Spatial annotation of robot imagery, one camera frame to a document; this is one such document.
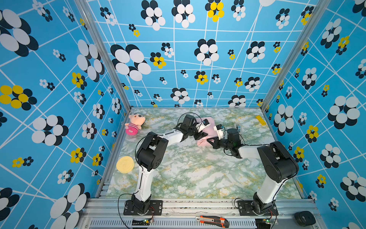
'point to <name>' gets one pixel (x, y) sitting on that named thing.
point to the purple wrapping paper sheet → (208, 130)
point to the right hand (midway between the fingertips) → (209, 139)
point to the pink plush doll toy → (136, 121)
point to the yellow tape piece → (260, 120)
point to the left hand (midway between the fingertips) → (206, 129)
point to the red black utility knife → (215, 221)
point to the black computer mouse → (304, 218)
